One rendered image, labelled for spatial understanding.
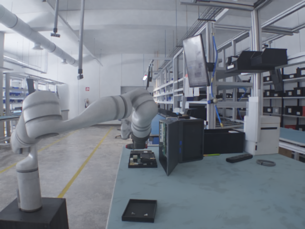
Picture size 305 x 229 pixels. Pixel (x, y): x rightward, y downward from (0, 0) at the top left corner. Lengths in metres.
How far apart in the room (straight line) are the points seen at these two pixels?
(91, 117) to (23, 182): 0.50
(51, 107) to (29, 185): 0.50
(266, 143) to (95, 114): 1.00
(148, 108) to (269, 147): 0.87
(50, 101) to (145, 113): 0.28
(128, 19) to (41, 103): 5.99
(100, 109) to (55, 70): 12.41
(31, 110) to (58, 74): 12.37
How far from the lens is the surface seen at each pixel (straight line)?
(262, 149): 1.36
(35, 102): 0.56
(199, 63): 2.30
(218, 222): 0.61
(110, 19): 6.50
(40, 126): 0.55
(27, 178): 0.99
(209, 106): 2.61
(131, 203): 0.69
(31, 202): 1.03
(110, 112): 0.63
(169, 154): 0.92
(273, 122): 1.37
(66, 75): 12.78
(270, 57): 1.17
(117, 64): 12.38
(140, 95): 0.71
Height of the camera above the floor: 1.29
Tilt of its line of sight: 3 degrees down
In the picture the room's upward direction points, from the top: straight up
